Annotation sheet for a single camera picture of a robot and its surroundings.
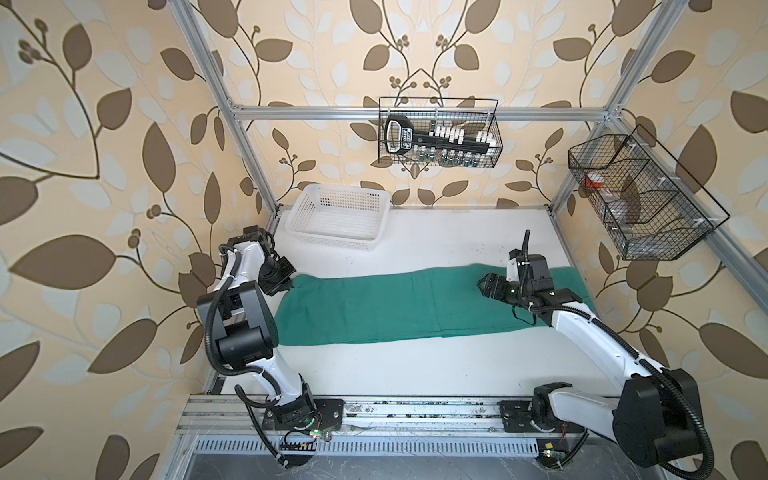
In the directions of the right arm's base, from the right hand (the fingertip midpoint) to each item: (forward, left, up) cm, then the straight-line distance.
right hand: (490, 288), depth 86 cm
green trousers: (+1, +49, -10) cm, 50 cm away
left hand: (+5, +59, -1) cm, 59 cm away
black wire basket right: (+9, -36, +23) cm, 44 cm away
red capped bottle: (+19, -27, +23) cm, 41 cm away
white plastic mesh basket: (+42, +46, -11) cm, 63 cm away
